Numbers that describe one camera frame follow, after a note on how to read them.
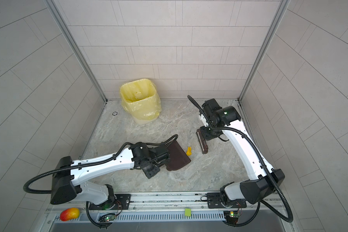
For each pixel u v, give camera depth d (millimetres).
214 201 714
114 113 1082
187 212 673
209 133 610
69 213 654
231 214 692
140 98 1002
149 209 706
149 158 512
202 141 794
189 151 875
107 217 654
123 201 708
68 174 396
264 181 374
